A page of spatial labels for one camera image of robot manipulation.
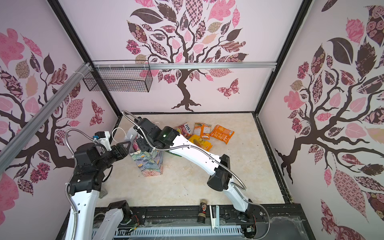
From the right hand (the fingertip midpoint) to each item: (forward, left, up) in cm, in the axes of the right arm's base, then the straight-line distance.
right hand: (142, 138), depth 72 cm
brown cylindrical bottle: (-30, -29, -25) cm, 48 cm away
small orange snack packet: (+24, -31, -25) cm, 47 cm away
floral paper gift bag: (-7, -2, -12) cm, 14 cm away
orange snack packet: (+20, -46, -25) cm, 56 cm away
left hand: (-3, +7, -2) cm, 8 cm away
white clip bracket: (-32, -35, -25) cm, 54 cm away
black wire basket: (+67, +36, -10) cm, 76 cm away
